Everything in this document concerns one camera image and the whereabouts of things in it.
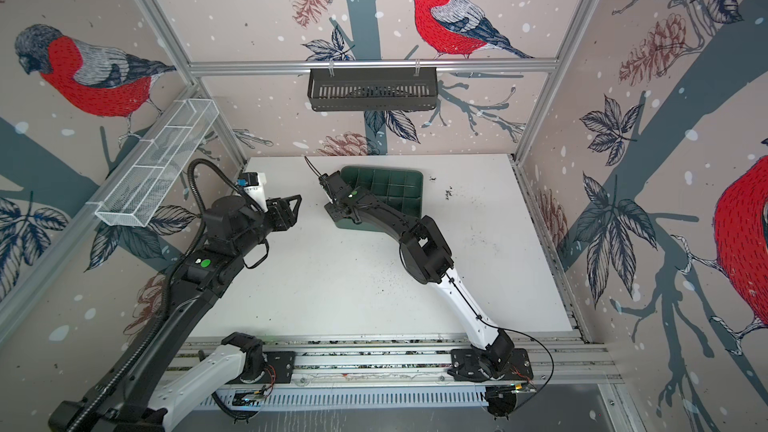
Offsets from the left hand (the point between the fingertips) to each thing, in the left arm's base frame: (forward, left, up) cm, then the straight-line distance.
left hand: (289, 197), depth 71 cm
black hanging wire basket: (+52, -16, -2) cm, 54 cm away
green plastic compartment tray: (+22, -30, -23) cm, 44 cm away
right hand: (+16, -7, -26) cm, 31 cm away
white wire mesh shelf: (+11, +38, +1) cm, 39 cm away
